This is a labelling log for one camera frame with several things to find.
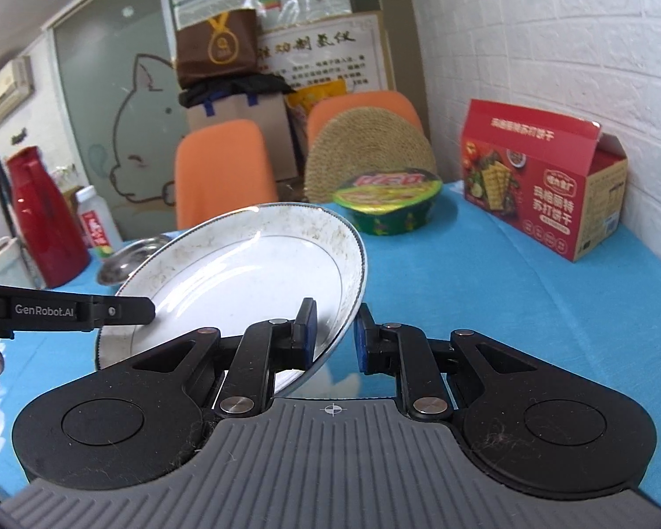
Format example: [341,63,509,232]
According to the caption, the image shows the left orange chair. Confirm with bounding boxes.
[174,119,278,229]

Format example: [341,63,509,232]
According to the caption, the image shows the juice bottle red label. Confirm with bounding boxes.
[76,185,124,259]

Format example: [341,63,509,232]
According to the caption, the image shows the orange chair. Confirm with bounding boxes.
[307,91,424,147]
[174,119,278,229]

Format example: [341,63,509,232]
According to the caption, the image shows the cardboard box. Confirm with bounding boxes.
[186,92,300,183]

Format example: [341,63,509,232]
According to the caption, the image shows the black cloth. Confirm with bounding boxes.
[179,73,295,109]

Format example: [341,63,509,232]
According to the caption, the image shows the red thermos jug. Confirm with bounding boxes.
[7,146,90,288]

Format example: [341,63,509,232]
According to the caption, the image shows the woven straw mat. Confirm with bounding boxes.
[304,108,438,203]

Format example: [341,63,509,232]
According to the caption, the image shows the stainless steel bowl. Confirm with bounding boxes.
[96,234,173,287]

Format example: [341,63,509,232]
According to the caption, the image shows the framed calligraphy poster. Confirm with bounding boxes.
[259,11,395,93]

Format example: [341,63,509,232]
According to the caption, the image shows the red cracker box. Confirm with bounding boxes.
[461,99,628,261]

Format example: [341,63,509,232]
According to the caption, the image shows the wall air conditioner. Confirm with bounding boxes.
[0,55,34,126]

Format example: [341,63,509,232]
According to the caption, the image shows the brown paper bag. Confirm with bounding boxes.
[175,8,259,89]

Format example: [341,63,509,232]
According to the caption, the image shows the white tumbler cup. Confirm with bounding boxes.
[0,236,34,289]

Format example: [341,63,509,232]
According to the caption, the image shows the yellow snack bag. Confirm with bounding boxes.
[285,79,347,116]

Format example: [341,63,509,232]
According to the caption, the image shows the green instant noodle cup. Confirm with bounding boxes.
[333,168,443,236]

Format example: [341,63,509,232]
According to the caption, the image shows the white gold-rimmed plate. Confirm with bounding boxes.
[95,203,369,399]

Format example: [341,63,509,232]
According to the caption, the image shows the right orange chair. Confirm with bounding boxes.
[307,91,424,147]

